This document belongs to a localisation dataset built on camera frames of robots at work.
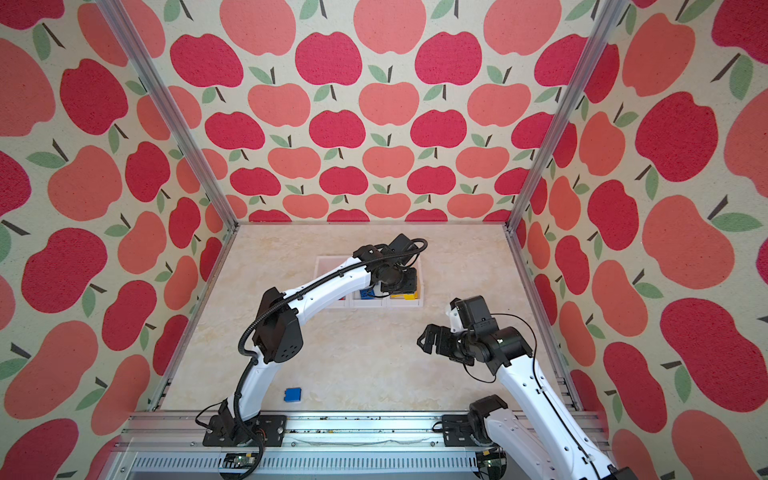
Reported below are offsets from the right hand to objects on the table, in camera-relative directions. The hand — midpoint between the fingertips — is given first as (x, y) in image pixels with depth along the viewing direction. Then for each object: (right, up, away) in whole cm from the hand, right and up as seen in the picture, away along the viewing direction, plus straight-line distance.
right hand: (439, 344), depth 76 cm
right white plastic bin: (-5, +14, +4) cm, 15 cm away
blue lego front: (-40, -16, +6) cm, 43 cm away
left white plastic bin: (-35, +20, +28) cm, 49 cm away
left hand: (-4, +12, +10) cm, 16 cm away
